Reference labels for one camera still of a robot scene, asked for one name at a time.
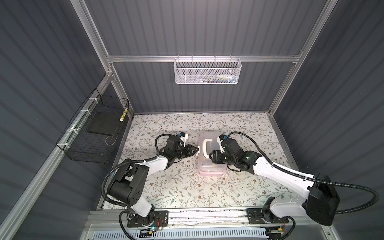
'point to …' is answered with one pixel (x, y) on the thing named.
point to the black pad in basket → (106, 123)
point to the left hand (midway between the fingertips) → (198, 149)
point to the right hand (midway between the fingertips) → (213, 156)
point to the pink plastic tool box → (207, 141)
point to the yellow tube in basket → (123, 115)
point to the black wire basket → (90, 136)
